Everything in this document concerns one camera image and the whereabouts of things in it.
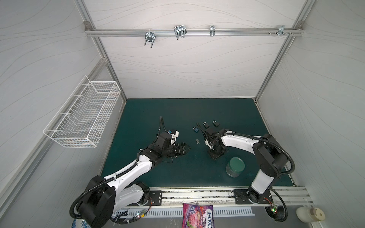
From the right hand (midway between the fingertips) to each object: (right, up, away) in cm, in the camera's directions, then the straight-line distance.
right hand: (216, 152), depth 90 cm
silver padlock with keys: (+3, +17, +14) cm, 23 cm away
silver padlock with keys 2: (-5, +16, +14) cm, 22 cm away
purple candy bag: (-15, -24, -23) cm, 37 cm away
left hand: (-18, +6, -10) cm, 21 cm away
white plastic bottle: (+36, -21, -26) cm, 49 cm away
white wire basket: (-71, +22, -22) cm, 77 cm away
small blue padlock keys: (-12, +6, +5) cm, 14 cm away
